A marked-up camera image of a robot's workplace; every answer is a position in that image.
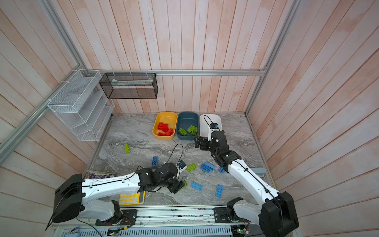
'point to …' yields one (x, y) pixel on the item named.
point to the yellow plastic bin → (169, 118)
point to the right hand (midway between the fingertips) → (201, 137)
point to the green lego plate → (194, 130)
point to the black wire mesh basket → (130, 85)
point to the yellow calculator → (136, 198)
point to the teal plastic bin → (185, 120)
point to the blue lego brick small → (221, 170)
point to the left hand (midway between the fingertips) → (178, 182)
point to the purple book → (93, 176)
